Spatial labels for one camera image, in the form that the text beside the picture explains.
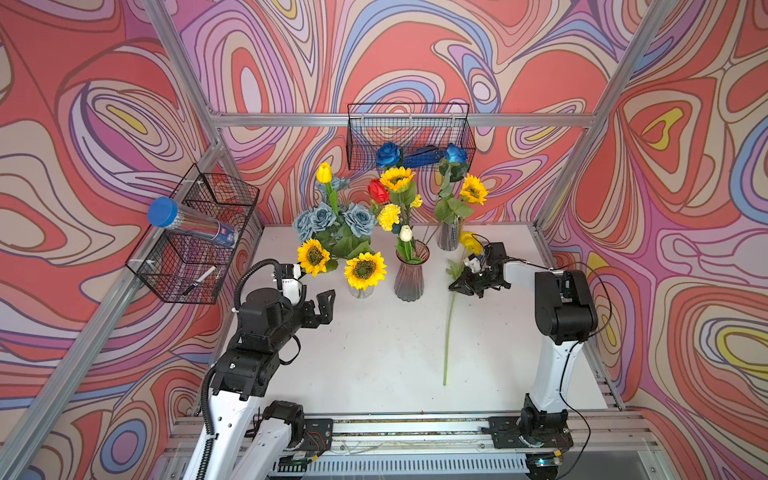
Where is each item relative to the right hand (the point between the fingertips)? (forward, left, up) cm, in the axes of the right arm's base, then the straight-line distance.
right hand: (452, 292), depth 99 cm
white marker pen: (-10, +68, +26) cm, 74 cm away
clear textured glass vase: (0, +30, +2) cm, 30 cm away
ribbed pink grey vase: (-1, +15, +10) cm, 18 cm away
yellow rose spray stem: (+16, -8, +6) cm, 20 cm away
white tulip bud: (+1, +16, +25) cm, 30 cm away
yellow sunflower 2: (-14, +26, +33) cm, 44 cm away
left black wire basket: (-6, +73, +26) cm, 78 cm away
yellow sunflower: (-7, +40, +30) cm, 50 cm away
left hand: (-15, +38, +26) cm, 48 cm away
